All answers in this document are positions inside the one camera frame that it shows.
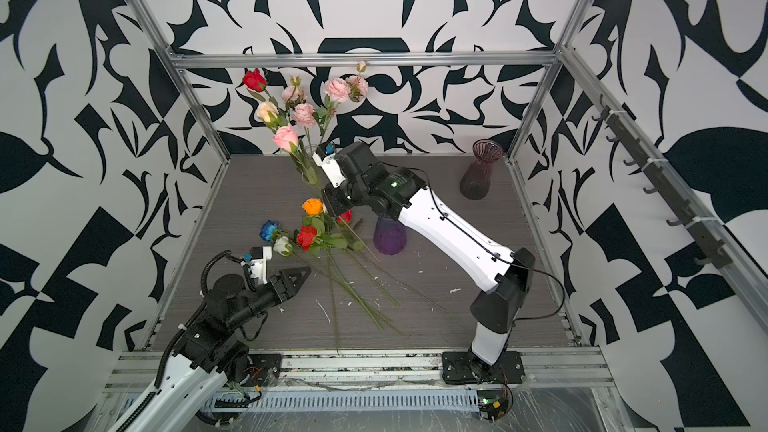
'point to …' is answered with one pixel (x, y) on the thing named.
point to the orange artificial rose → (313, 207)
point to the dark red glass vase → (476, 181)
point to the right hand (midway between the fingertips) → (324, 191)
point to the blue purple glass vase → (390, 236)
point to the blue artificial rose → (267, 229)
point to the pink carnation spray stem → (303, 116)
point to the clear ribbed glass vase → (312, 173)
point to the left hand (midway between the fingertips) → (307, 268)
